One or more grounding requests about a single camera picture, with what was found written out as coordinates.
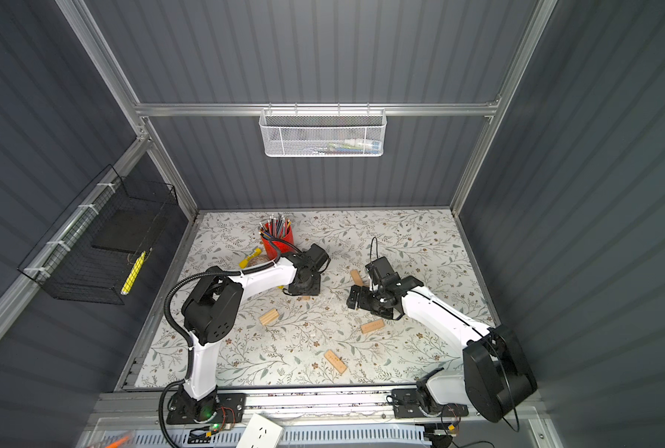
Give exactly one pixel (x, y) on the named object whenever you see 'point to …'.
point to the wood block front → (338, 365)
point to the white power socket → (261, 432)
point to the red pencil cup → (278, 239)
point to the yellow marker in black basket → (137, 264)
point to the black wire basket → (92, 250)
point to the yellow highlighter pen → (243, 263)
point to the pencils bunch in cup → (275, 228)
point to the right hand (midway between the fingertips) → (361, 306)
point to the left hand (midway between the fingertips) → (312, 289)
